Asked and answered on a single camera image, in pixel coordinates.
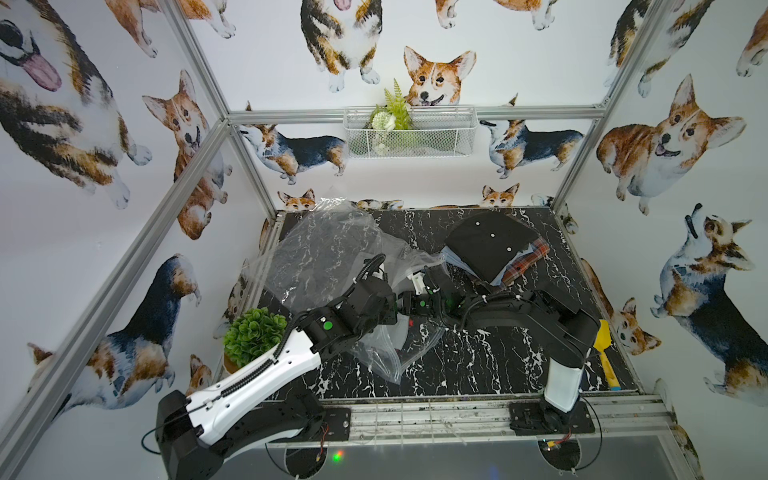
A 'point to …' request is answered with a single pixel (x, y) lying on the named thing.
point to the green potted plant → (251, 335)
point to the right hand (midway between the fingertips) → (387, 306)
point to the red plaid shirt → (542, 248)
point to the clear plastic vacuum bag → (318, 253)
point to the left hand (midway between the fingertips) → (398, 295)
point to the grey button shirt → (387, 340)
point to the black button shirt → (490, 240)
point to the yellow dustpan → (603, 341)
